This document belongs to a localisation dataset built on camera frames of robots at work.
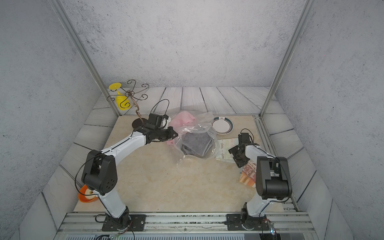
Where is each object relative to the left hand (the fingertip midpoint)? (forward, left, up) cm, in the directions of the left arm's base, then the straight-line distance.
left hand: (180, 134), depth 89 cm
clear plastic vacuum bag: (+16, -14, -8) cm, 23 cm away
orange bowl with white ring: (-30, +48, -14) cm, 59 cm away
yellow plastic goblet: (+22, +38, +8) cm, 44 cm away
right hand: (-7, -33, -13) cm, 36 cm away
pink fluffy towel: (+17, +3, -6) cm, 18 cm away
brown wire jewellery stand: (+19, +29, +15) cm, 38 cm away
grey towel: (-2, -11, -7) cm, 13 cm away
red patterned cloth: (-20, -39, -13) cm, 46 cm away
